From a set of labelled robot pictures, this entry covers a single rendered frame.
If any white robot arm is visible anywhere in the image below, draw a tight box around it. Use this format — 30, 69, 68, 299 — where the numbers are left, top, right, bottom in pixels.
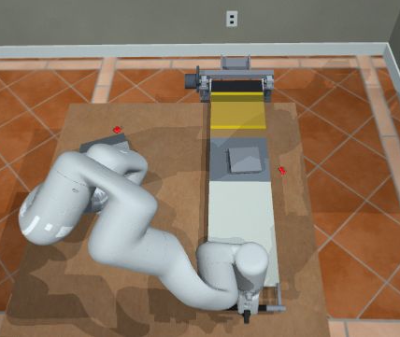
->
19, 143, 269, 311

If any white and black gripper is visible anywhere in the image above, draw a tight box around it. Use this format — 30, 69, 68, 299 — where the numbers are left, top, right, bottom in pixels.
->
237, 291, 261, 324

